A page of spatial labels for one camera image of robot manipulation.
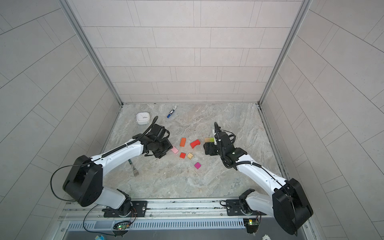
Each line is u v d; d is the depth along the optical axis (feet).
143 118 3.44
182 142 3.16
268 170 1.57
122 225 2.10
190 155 2.91
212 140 3.13
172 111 3.59
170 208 2.37
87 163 1.46
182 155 2.92
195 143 3.08
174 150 2.94
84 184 1.36
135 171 2.66
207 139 3.15
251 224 2.23
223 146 2.03
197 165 2.79
